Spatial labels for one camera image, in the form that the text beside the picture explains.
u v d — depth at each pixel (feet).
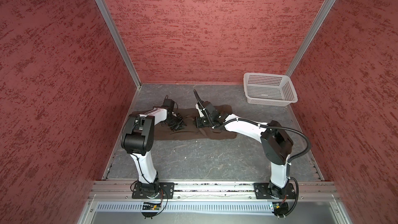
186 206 2.33
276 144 1.62
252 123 1.80
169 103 2.69
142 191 2.23
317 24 2.82
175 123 2.82
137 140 1.66
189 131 3.03
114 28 2.88
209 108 2.27
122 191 2.50
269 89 3.86
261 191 2.42
